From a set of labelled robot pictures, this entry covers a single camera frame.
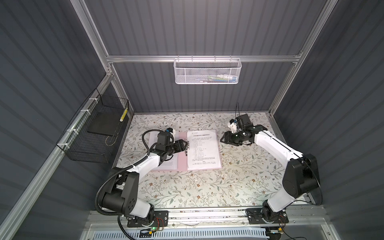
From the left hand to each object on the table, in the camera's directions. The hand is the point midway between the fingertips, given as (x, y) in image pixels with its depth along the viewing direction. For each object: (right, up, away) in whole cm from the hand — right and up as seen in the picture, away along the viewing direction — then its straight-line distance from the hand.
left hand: (183, 143), depth 90 cm
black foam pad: (-40, +12, -13) cm, 43 cm away
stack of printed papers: (+13, -6, +7) cm, 16 cm away
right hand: (+25, +1, -2) cm, 25 cm away
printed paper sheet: (-7, -13, +2) cm, 15 cm away
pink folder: (-1, -9, +7) cm, 11 cm away
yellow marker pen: (-32, +17, -8) cm, 37 cm away
